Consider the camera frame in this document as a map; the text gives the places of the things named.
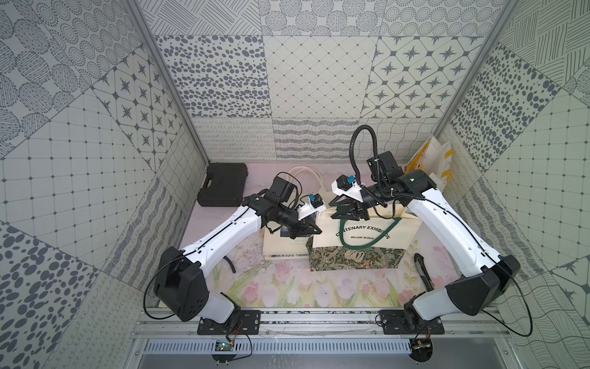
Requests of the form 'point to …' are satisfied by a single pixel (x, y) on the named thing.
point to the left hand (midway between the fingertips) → (324, 233)
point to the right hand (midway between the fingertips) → (334, 210)
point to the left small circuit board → (220, 346)
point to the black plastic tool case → (225, 184)
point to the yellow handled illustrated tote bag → (435, 159)
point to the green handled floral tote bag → (357, 244)
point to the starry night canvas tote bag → (278, 247)
